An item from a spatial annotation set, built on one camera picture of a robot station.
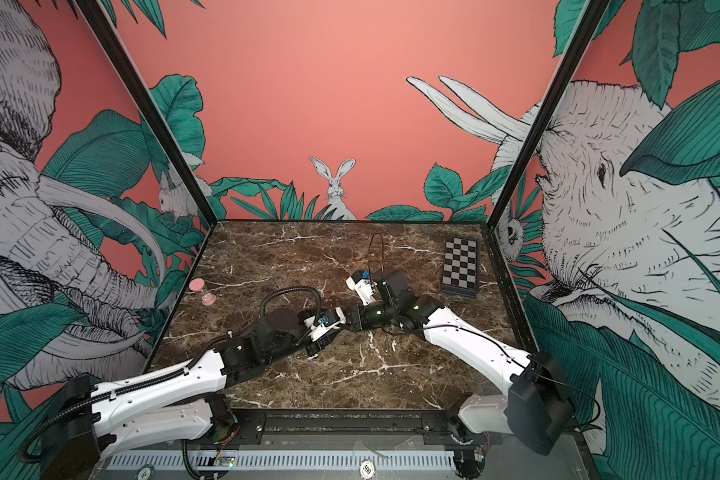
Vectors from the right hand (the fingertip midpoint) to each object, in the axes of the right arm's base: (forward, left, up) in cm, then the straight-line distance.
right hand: (336, 323), depth 72 cm
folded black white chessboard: (+30, -40, -17) cm, 53 cm away
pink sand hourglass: (+17, +45, -9) cm, 49 cm away
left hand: (+3, 0, 0) cm, 3 cm away
